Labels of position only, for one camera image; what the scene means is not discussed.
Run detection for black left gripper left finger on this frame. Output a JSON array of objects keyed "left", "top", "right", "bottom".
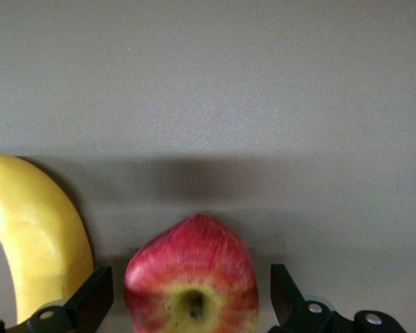
[{"left": 0, "top": 266, "right": 114, "bottom": 333}]

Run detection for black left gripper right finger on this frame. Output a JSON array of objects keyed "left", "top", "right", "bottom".
[{"left": 268, "top": 263, "right": 408, "bottom": 333}]

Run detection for yellow banana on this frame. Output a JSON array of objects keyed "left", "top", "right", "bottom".
[{"left": 0, "top": 154, "right": 94, "bottom": 325}]

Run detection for red yellow apple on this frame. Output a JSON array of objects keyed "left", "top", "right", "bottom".
[{"left": 123, "top": 214, "right": 260, "bottom": 333}]

